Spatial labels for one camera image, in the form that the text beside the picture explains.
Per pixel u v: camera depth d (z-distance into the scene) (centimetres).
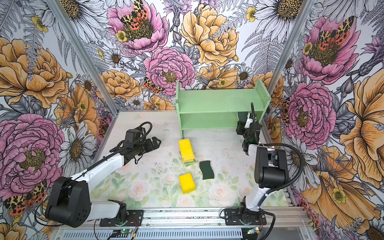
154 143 80
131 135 68
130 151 65
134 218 73
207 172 89
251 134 75
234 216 74
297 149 83
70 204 42
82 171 69
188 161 89
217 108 85
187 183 82
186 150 88
